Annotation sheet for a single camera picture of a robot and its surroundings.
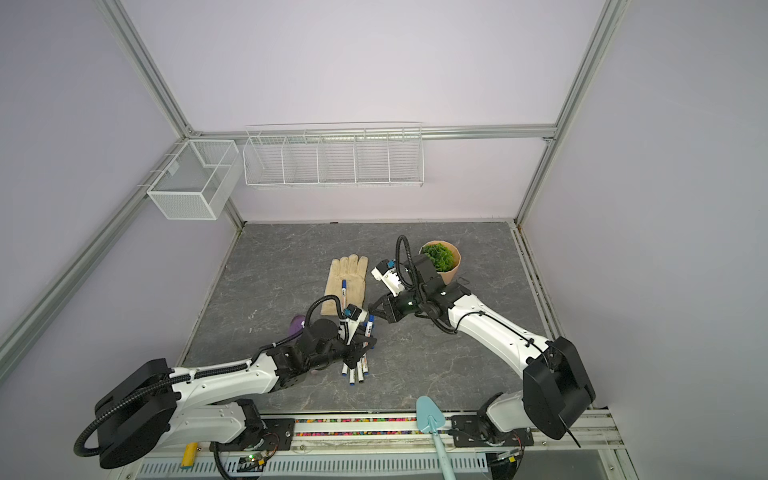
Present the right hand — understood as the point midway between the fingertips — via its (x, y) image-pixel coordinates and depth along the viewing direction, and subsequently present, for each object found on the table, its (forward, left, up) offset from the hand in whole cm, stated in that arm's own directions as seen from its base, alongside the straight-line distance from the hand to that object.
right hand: (372, 314), depth 77 cm
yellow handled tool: (-29, +42, -14) cm, 53 cm away
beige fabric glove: (+26, +10, -16) cm, 32 cm away
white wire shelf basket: (+57, +16, +11) cm, 60 cm away
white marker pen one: (+15, +12, -15) cm, 24 cm away
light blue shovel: (-21, -15, -14) cm, 30 cm away
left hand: (-5, 0, -7) cm, 9 cm away
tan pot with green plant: (+24, -22, -6) cm, 33 cm away
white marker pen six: (-9, +3, -15) cm, 17 cm away
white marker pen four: (-11, +6, -16) cm, 20 cm away
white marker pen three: (-13, +6, -3) cm, 15 cm away
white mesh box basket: (+42, +58, +12) cm, 73 cm away
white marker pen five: (-10, +4, -15) cm, 18 cm away
